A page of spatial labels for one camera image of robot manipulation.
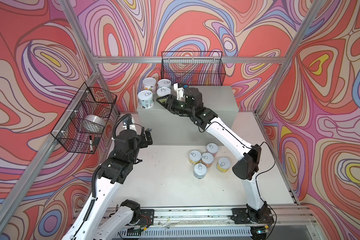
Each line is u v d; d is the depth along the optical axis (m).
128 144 0.47
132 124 0.58
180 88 0.68
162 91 0.75
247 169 0.55
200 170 0.84
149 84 0.78
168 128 0.87
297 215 0.76
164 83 0.78
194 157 0.90
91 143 0.72
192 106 0.59
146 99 0.71
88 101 0.74
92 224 0.38
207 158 0.88
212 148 0.93
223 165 0.86
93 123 0.70
